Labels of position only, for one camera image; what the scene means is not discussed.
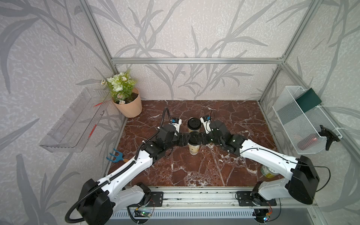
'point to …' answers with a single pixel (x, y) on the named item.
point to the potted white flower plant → (124, 94)
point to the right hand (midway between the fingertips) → (198, 131)
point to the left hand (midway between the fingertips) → (187, 135)
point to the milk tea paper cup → (191, 131)
